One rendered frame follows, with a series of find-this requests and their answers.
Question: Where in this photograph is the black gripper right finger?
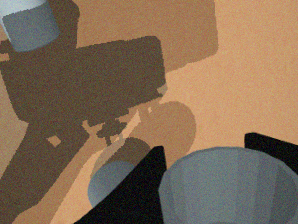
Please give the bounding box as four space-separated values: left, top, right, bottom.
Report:
243 132 298 175

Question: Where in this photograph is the grey post with cap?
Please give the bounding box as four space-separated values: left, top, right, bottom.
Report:
88 161 134 208

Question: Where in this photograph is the grey cup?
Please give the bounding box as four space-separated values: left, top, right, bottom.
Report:
158 147 298 224

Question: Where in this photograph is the grey metal pipe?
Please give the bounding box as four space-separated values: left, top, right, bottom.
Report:
0 0 60 52

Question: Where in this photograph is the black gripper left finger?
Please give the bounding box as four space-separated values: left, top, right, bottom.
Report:
73 145 166 224

